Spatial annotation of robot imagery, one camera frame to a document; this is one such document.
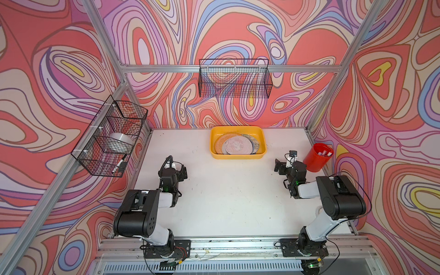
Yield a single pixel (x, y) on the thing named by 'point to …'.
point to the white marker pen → (119, 163)
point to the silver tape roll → (120, 142)
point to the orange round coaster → (221, 138)
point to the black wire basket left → (116, 116)
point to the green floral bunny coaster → (255, 144)
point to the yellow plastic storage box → (259, 132)
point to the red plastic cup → (319, 154)
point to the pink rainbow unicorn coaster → (237, 145)
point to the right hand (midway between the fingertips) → (284, 162)
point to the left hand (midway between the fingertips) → (175, 167)
